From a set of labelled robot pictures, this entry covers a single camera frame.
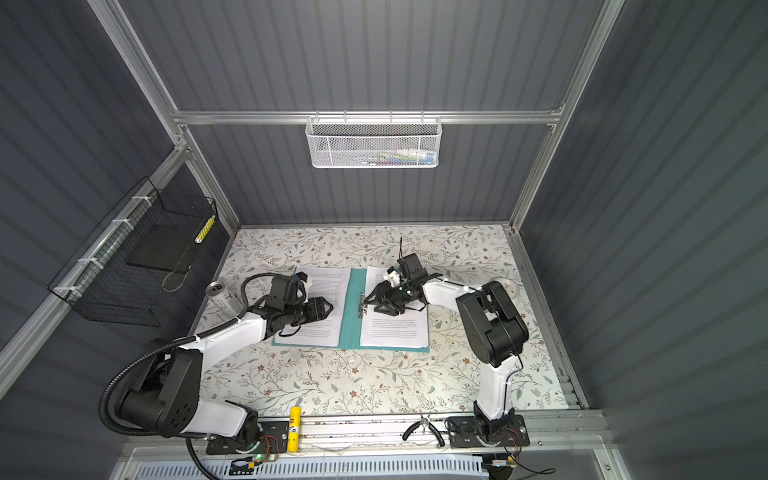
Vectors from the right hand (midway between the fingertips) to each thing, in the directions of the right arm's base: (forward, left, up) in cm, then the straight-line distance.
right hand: (372, 307), depth 90 cm
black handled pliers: (-29, -15, -7) cm, 34 cm away
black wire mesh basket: (-2, +58, +24) cm, 62 cm away
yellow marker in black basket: (+11, +45, +23) cm, 52 cm away
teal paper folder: (-8, +7, -6) cm, 12 cm away
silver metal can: (0, +43, +6) cm, 44 cm away
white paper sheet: (-5, -10, -6) cm, 13 cm away
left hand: (0, +14, 0) cm, 14 cm away
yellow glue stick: (-32, +18, -4) cm, 37 cm away
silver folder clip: (+3, +4, -5) cm, 7 cm away
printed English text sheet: (+13, +16, -6) cm, 21 cm away
